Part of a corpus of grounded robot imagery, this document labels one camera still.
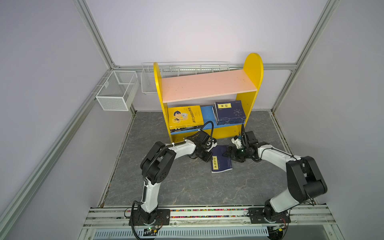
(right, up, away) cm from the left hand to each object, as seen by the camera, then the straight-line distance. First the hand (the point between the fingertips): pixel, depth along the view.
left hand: (211, 160), depth 92 cm
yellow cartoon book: (-17, +27, -1) cm, 32 cm away
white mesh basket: (-61, +45, +4) cm, 75 cm away
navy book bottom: (+11, +30, 0) cm, 32 cm away
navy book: (+9, +24, -1) cm, 26 cm away
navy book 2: (+5, -1, -1) cm, 5 cm away
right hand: (+9, +2, -3) cm, 10 cm away
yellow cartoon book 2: (-15, +20, -2) cm, 25 cm away
